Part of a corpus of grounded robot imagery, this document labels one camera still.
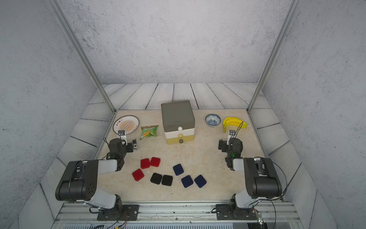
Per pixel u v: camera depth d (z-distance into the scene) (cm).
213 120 111
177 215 73
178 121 87
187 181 83
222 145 86
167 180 85
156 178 84
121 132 82
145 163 91
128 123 111
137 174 87
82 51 87
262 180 45
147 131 100
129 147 85
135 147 89
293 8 70
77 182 45
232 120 107
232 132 83
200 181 84
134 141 89
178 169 89
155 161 92
